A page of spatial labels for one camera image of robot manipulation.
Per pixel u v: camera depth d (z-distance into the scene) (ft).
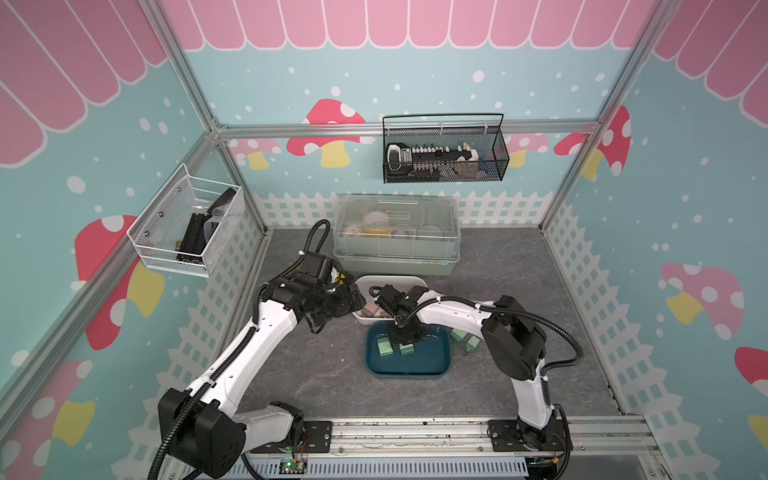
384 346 2.84
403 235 3.18
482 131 2.94
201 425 1.23
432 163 2.86
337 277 2.17
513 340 1.65
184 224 2.38
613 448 2.39
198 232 2.38
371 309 3.09
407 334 2.53
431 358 2.87
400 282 3.20
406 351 2.83
